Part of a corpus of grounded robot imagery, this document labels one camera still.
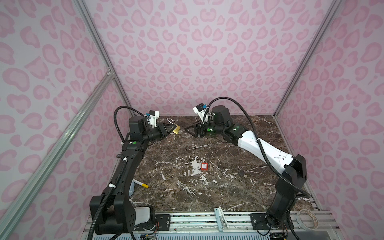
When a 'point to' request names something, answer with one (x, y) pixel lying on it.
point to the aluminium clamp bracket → (221, 220)
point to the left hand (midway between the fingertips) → (175, 124)
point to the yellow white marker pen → (139, 183)
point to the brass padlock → (176, 131)
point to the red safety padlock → (204, 166)
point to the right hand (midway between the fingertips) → (190, 126)
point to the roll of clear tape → (300, 221)
